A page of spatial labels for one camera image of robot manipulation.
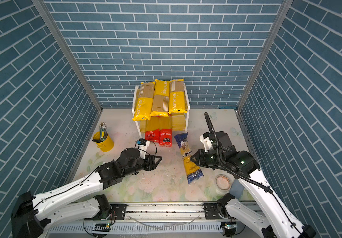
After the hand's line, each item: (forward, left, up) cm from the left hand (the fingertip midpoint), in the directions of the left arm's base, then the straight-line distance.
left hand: (162, 160), depth 74 cm
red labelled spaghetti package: (+16, -1, +3) cm, 16 cm away
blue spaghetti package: (-9, -14, +9) cm, 18 cm away
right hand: (-3, -14, +8) cm, 17 cm away
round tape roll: (-5, -34, -17) cm, 39 cm away
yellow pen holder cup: (+15, +37, -11) cm, 41 cm away
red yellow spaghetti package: (+17, +7, +1) cm, 19 cm away
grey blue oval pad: (-9, -40, -14) cm, 43 cm away
